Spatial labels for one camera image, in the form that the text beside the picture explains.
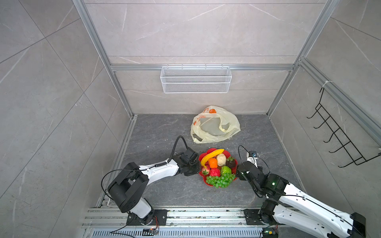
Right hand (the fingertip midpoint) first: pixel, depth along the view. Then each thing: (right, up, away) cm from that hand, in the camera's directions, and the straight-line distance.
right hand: (242, 165), depth 79 cm
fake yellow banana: (-16, +3, +11) cm, 20 cm away
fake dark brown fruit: (-5, 0, +7) cm, 8 cm away
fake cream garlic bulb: (-10, +1, +9) cm, 13 cm away
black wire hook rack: (+40, +11, -18) cm, 45 cm away
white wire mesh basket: (-25, +54, +22) cm, 63 cm away
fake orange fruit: (-15, -1, +9) cm, 17 cm away
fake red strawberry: (-20, -4, +5) cm, 21 cm away
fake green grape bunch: (-12, -8, -2) cm, 15 cm away
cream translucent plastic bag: (-11, +23, +34) cm, 43 cm away
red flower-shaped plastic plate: (-5, +4, +14) cm, 16 cm away
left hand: (-22, -2, +7) cm, 23 cm away
